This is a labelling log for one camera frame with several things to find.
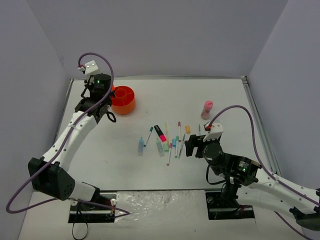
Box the pink-capped clear bottle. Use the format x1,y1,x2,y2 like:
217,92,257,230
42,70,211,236
201,101,214,120

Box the orange round desk organizer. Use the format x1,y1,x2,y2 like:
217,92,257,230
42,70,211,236
111,85,136,115

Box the green-capped white pen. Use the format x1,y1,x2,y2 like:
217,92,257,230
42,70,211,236
174,135,180,158

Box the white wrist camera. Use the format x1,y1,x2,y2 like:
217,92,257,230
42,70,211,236
203,121,224,142
78,60,100,76

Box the pink-capped black highlighter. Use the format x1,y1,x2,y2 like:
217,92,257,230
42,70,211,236
153,125,167,143

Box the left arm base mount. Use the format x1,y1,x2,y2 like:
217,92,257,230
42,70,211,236
67,191,118,239

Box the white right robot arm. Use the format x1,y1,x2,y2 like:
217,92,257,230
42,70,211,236
184,135,320,231

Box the yellow thin pen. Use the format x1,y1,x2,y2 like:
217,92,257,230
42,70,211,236
164,121,170,146

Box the light blue highlighter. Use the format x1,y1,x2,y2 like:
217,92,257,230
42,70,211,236
138,137,145,156

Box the light blue cap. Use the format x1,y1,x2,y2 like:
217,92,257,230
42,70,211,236
171,138,177,148

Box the pink-capped white pen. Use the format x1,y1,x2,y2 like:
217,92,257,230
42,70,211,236
166,143,172,166

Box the small orange cap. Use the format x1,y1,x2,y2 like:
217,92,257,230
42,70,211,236
185,125,191,134

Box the magenta-capped white pen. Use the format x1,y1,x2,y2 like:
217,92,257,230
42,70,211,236
177,121,182,142

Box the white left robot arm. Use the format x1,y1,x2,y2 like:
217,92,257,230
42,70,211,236
28,73,117,209

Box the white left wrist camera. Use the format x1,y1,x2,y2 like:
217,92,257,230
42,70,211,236
78,60,100,76

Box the aluminium table edge rail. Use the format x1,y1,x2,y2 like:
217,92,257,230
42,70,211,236
241,76,281,175

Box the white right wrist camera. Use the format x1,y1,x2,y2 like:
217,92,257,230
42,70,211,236
203,121,224,142

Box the light green highlighter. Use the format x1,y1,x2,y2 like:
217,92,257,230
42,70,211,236
156,138,165,157

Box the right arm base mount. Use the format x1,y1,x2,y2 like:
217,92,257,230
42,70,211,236
205,182,255,221

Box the teal-capped white marker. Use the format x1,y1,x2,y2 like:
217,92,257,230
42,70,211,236
144,127,154,147

